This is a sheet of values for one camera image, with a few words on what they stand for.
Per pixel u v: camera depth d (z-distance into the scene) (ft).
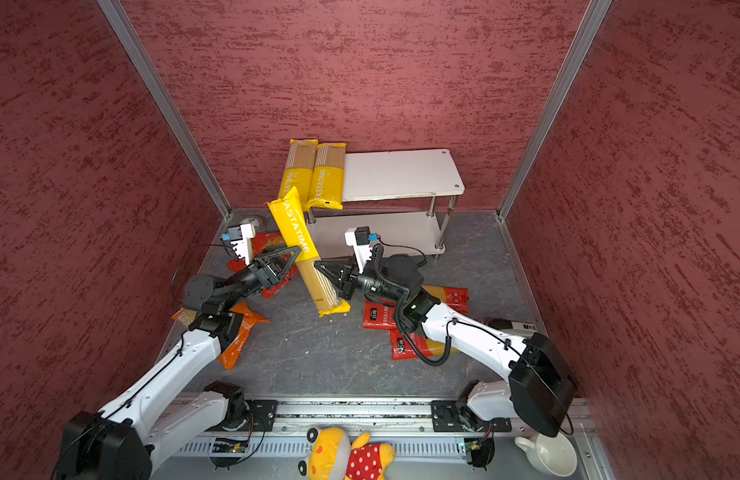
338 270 1.97
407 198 2.60
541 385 1.33
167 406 1.55
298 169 2.66
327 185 2.52
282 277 1.92
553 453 2.31
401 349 2.72
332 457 2.06
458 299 3.09
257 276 1.92
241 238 1.93
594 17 2.35
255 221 3.73
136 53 2.54
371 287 1.96
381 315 2.95
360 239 1.89
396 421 2.43
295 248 1.97
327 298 2.11
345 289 1.90
